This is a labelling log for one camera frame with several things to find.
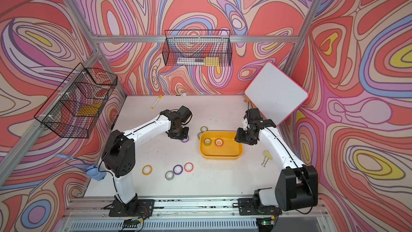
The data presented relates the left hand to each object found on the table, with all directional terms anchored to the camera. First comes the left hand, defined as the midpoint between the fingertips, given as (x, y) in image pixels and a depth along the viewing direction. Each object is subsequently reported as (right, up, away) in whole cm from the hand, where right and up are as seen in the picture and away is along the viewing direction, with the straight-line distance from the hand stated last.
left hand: (185, 137), depth 90 cm
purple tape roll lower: (-3, -16, -5) cm, 17 cm away
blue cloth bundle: (-43, -14, -13) cm, 47 cm away
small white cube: (-5, +28, +29) cm, 40 cm away
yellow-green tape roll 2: (+10, +4, +11) cm, 16 cm away
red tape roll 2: (+2, -16, -4) cm, 16 cm away
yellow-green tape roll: (+13, -3, +4) cm, 14 cm away
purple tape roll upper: (+1, -1, -2) cm, 2 cm away
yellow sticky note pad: (+47, -10, 0) cm, 48 cm away
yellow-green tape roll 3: (+8, 0, +6) cm, 10 cm away
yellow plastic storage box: (+26, -7, +2) cm, 27 cm away
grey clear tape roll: (-7, -19, -6) cm, 21 cm away
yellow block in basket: (-41, +16, -18) cm, 48 cm away
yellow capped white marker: (-25, +21, +25) cm, 41 cm away
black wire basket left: (-49, +15, -18) cm, 54 cm away
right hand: (+30, -2, -7) cm, 31 cm away
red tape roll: (+20, -3, +3) cm, 20 cm away
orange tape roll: (-20, -16, -5) cm, 26 cm away
